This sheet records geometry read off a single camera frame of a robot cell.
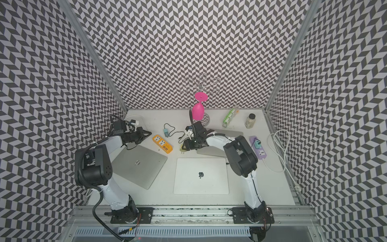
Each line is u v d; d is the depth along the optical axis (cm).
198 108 87
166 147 95
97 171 48
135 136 84
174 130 105
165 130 104
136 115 120
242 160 53
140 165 89
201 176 84
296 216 76
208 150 97
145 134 90
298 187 85
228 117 105
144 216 72
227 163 90
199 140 77
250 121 102
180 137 99
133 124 88
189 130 89
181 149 94
